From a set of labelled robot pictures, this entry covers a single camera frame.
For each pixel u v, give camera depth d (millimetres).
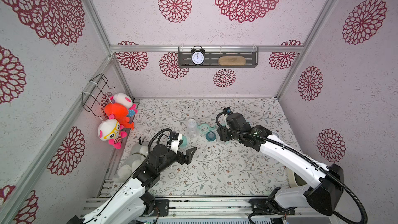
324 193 385
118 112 879
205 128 1030
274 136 515
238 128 564
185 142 970
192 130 1021
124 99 944
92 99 756
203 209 740
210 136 977
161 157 567
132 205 594
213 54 952
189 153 700
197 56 897
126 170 744
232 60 898
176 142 652
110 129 797
